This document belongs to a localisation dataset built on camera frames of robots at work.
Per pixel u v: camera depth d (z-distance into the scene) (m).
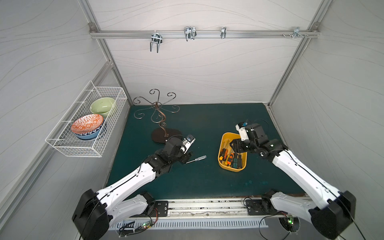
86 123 0.63
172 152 0.59
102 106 0.73
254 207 0.73
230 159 0.87
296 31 0.77
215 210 0.73
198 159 0.90
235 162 0.86
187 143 0.68
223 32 0.78
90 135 0.57
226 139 0.94
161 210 0.73
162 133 0.98
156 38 0.78
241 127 0.70
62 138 0.57
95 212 0.38
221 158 0.87
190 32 0.77
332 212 0.37
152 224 0.70
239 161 0.88
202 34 0.78
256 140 0.58
